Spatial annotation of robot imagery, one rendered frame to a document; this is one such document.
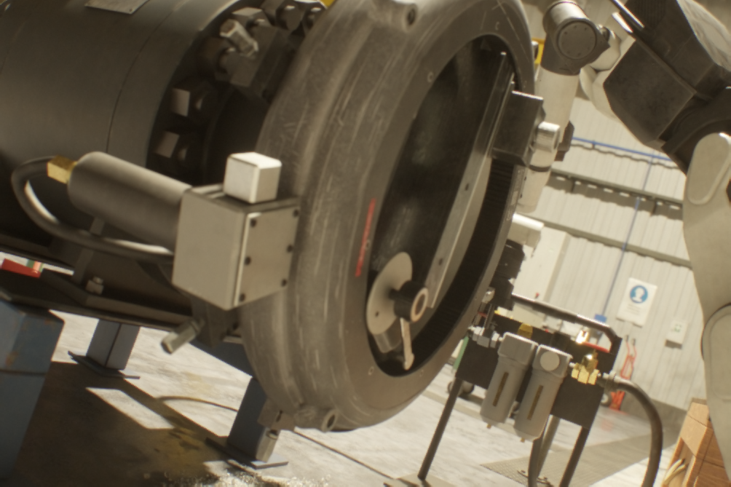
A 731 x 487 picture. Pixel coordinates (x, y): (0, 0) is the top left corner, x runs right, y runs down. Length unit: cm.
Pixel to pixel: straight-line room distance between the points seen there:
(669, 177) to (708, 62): 1092
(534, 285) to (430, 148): 665
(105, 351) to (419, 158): 106
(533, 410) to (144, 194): 124
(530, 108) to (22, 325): 77
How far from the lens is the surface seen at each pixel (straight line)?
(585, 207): 1237
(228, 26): 74
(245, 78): 77
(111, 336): 180
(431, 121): 103
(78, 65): 117
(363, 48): 78
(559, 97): 152
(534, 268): 767
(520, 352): 178
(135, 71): 107
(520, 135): 106
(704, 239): 131
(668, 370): 1166
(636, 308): 1182
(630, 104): 148
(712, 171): 133
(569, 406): 184
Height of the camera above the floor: 44
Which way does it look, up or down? 8 degrees up
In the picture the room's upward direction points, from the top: 21 degrees clockwise
